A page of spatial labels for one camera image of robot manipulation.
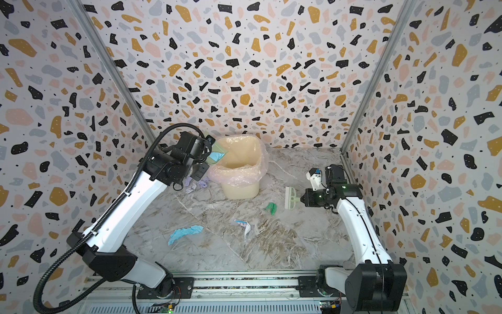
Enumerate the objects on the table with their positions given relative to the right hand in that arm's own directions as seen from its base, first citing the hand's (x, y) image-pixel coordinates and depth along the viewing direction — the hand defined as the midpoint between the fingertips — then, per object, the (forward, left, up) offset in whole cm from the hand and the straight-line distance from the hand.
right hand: (301, 195), depth 79 cm
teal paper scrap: (-10, +53, -18) cm, 56 cm away
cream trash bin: (+9, +27, -13) cm, 32 cm away
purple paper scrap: (-6, +35, +16) cm, 39 cm away
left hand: (+5, +40, +16) cm, 43 cm away
